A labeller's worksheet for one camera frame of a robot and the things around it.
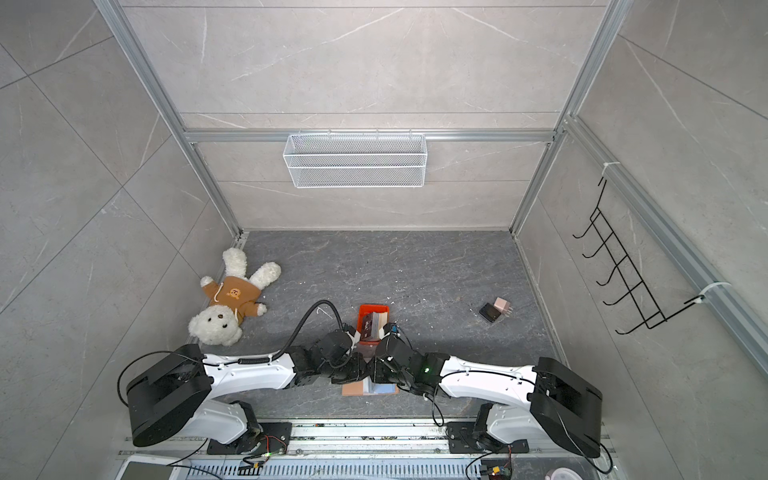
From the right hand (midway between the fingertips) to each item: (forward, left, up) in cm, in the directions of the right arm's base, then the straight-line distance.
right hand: (367, 367), depth 79 cm
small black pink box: (+18, -40, -5) cm, 44 cm away
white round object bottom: (-24, -45, -4) cm, 51 cm away
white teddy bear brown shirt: (+22, +42, +2) cm, 48 cm away
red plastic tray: (+15, +2, -4) cm, 16 cm away
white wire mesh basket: (+62, +4, +24) cm, 67 cm away
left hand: (+1, -2, -2) cm, 3 cm away
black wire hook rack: (+2, -61, +26) cm, 66 cm away
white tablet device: (-21, +49, 0) cm, 54 cm away
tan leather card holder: (-4, 0, -6) cm, 7 cm away
